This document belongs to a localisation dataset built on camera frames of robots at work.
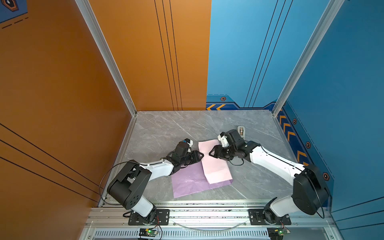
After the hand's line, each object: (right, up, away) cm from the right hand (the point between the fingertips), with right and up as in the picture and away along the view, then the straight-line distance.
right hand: (210, 155), depth 82 cm
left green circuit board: (-31, -35, -12) cm, 48 cm away
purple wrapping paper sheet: (-1, -9, -2) cm, 9 cm away
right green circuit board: (+30, -35, -12) cm, 48 cm away
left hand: (-4, -1, +6) cm, 7 cm away
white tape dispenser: (+23, +12, +20) cm, 33 cm away
